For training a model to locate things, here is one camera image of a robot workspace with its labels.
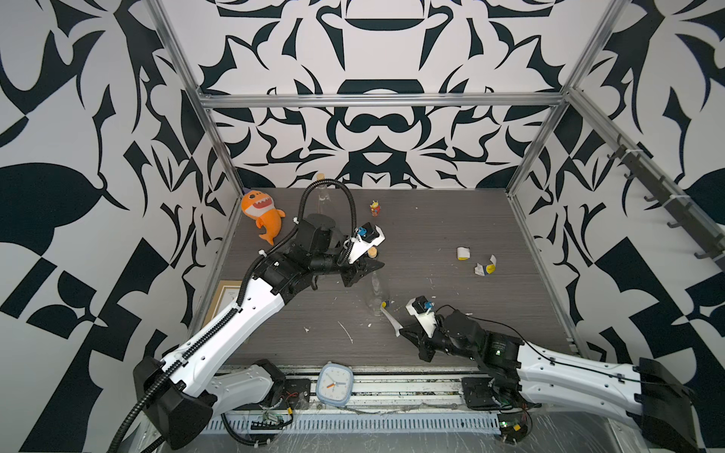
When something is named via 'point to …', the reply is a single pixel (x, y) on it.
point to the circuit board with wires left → (271, 421)
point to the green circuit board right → (513, 427)
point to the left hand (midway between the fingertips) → (373, 250)
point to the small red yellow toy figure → (375, 208)
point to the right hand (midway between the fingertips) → (398, 329)
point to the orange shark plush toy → (261, 207)
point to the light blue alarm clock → (335, 384)
